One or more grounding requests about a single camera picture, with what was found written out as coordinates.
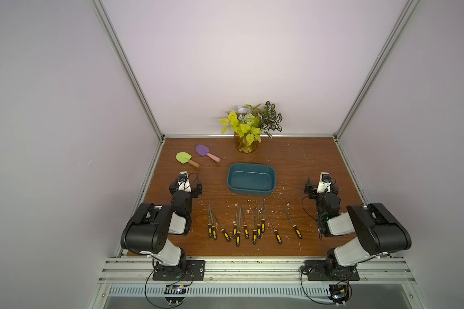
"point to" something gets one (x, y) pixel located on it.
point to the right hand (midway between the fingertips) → (322, 177)
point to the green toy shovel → (184, 158)
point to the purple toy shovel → (203, 150)
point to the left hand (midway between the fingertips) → (189, 176)
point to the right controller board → (339, 293)
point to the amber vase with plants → (249, 122)
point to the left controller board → (174, 293)
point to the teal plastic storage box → (251, 179)
